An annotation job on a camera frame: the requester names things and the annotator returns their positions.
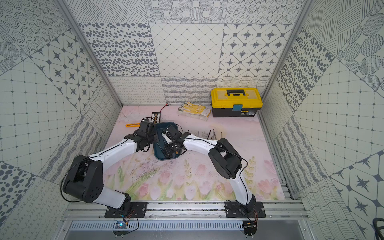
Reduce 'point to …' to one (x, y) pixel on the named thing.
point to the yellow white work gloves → (196, 111)
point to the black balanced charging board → (155, 117)
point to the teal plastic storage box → (161, 126)
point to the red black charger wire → (166, 104)
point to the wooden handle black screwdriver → (209, 134)
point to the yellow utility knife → (133, 125)
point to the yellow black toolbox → (235, 102)
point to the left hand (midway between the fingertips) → (155, 133)
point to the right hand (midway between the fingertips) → (169, 150)
